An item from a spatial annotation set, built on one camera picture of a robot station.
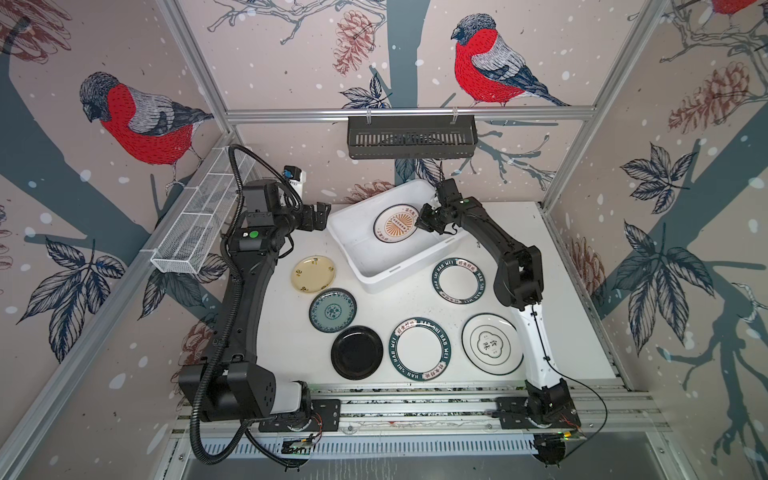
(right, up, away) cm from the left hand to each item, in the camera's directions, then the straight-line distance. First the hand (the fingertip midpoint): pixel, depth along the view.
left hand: (311, 201), depth 74 cm
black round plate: (+11, -42, +9) cm, 44 cm away
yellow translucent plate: (-7, -23, +27) cm, 36 cm away
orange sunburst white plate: (+22, -5, +33) cm, 40 cm away
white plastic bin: (+16, -20, +29) cm, 39 cm away
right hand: (+28, -6, +27) cm, 39 cm away
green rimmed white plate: (+43, -25, +25) cm, 55 cm away
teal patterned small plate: (+2, -33, +18) cm, 38 cm away
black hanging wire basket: (+26, +26, +32) cm, 49 cm away
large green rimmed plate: (+29, -42, +10) cm, 52 cm away
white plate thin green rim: (+50, -41, +11) cm, 66 cm away
